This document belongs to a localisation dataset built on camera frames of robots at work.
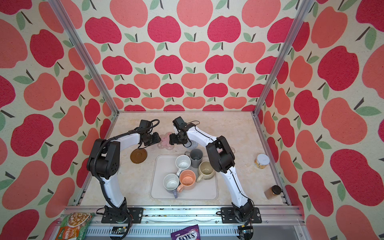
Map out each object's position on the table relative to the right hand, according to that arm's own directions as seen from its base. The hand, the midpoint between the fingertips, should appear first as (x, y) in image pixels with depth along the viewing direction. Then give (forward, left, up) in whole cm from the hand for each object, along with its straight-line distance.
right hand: (176, 141), depth 99 cm
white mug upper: (-14, -7, -2) cm, 15 cm away
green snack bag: (-52, +40, -2) cm, 65 cm away
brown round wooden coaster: (-12, +23, -3) cm, 26 cm away
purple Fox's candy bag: (-48, -16, -3) cm, 51 cm away
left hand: (+1, +11, -1) cm, 11 cm away
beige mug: (-18, -21, -3) cm, 28 cm away
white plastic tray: (-16, +7, -5) cm, 18 cm away
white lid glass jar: (-9, -54, 0) cm, 55 cm away
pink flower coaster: (-1, +8, -3) cm, 9 cm away
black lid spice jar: (-27, -56, +5) cm, 62 cm away
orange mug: (-24, -11, -2) cm, 26 cm away
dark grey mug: (-10, -15, +1) cm, 18 cm away
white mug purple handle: (-27, -2, -3) cm, 27 cm away
